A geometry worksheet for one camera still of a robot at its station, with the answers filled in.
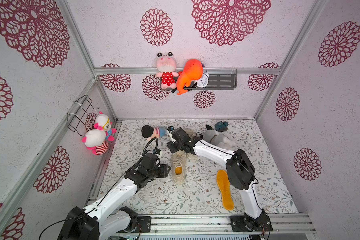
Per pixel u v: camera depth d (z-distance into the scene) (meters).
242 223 0.70
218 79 0.95
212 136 1.00
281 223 0.76
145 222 0.75
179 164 0.87
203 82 0.90
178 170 0.88
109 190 0.50
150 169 0.64
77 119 0.75
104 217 0.43
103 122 0.94
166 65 0.83
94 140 0.85
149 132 1.03
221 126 1.08
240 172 0.52
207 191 0.85
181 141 0.72
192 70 0.82
